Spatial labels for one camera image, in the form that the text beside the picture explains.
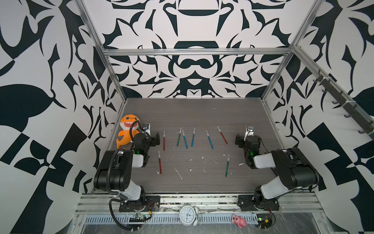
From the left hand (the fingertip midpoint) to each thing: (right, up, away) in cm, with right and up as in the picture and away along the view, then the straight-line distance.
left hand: (148, 130), depth 94 cm
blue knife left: (+24, -7, +3) cm, 25 cm away
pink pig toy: (+49, -39, -26) cm, 68 cm away
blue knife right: (+39, -4, +5) cm, 39 cm away
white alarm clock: (+25, -36, -27) cm, 52 cm away
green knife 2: (+49, -20, -7) cm, 53 cm away
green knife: (+19, -5, +5) cm, 21 cm away
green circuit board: (+62, -42, -23) cm, 79 cm away
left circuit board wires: (+1, -42, -22) cm, 47 cm away
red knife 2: (+10, -7, +2) cm, 12 cm away
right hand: (+63, -2, 0) cm, 63 cm away
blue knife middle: (+29, -5, +5) cm, 30 cm away
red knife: (+7, -14, -3) cm, 16 cm away
